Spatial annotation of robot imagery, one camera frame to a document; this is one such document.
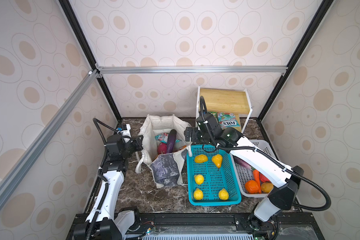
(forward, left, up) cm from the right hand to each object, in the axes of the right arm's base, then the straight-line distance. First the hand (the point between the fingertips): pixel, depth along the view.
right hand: (191, 133), depth 75 cm
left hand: (+1, +24, -1) cm, 24 cm away
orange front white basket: (-20, -32, -22) cm, 44 cm away
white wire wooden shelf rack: (+19, -20, +4) cm, 28 cm away
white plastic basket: (-14, -28, -18) cm, 36 cm away
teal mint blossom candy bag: (+10, +17, -16) cm, 25 cm away
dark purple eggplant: (+6, +11, -13) cm, 18 cm away
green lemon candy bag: (+24, -17, -9) cm, 30 cm away
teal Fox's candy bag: (+18, -24, -10) cm, 32 cm away
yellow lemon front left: (-23, -3, -23) cm, 33 cm away
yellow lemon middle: (-14, -4, -24) cm, 28 cm away
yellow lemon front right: (-23, -16, -24) cm, 37 cm away
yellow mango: (-1, -6, -23) cm, 24 cm away
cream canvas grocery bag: (-14, +13, -11) cm, 22 cm away
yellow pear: (-2, -16, -23) cm, 28 cm away
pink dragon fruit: (+4, +18, -19) cm, 26 cm away
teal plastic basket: (-13, -12, -27) cm, 33 cm away
